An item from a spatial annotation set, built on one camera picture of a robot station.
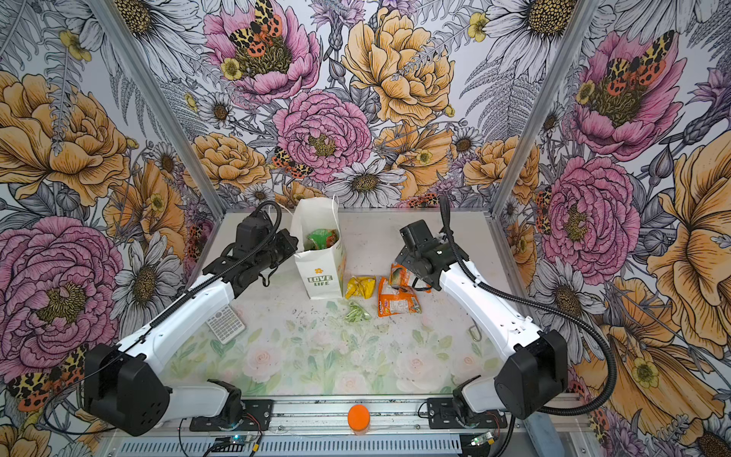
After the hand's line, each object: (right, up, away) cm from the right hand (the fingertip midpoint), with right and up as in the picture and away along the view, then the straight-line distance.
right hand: (417, 272), depth 81 cm
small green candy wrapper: (-18, -14, +8) cm, 24 cm away
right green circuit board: (+15, -40, -10) cm, 44 cm away
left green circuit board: (-46, -40, -10) cm, 62 cm away
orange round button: (-16, -31, -15) cm, 38 cm away
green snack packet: (-29, +9, +18) cm, 36 cm away
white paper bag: (-27, 0, +4) cm, 27 cm away
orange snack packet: (-4, -3, +13) cm, 14 cm away
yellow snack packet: (-16, -5, +8) cm, 19 cm away
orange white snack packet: (-6, -10, +8) cm, 14 cm away
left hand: (-34, +7, +1) cm, 34 cm away
